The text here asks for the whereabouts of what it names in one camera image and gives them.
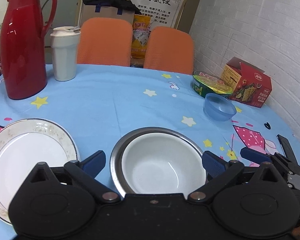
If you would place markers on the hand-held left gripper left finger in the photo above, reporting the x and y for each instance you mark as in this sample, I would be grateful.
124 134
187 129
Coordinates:
95 159

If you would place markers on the white bowl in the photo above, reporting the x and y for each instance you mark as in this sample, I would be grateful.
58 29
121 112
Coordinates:
160 160

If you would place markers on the blue translucent bowl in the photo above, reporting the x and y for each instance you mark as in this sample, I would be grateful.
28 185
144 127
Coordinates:
218 110

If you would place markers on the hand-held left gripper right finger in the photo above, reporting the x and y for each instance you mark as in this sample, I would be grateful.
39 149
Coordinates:
214 164

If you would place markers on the stainless steel bowl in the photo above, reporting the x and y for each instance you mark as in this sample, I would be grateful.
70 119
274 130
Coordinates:
115 155

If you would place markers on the orange chair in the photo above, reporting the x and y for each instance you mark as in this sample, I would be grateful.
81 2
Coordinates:
103 42
168 50

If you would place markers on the red thermos jug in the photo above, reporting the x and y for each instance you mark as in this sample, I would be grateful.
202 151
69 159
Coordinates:
22 42

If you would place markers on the red cracker box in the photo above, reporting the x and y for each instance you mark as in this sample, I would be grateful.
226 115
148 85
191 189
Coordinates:
252 87

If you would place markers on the cardboard box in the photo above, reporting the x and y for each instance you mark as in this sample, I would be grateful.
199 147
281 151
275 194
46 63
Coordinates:
107 13

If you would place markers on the yellow plastic bag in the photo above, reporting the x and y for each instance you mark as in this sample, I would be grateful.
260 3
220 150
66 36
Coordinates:
140 37

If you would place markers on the white gold-rimmed plate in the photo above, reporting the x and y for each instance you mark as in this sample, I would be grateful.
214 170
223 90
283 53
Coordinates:
27 155

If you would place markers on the green instant noodle bowl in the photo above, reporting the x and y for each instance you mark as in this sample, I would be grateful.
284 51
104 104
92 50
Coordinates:
205 85

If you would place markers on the white tumbler cup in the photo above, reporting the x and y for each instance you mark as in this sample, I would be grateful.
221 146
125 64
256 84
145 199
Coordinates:
63 57

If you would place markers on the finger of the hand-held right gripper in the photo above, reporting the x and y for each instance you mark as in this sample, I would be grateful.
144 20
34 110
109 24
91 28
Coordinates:
252 153
287 147

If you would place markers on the wall poster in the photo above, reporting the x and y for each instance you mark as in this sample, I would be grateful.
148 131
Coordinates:
152 2

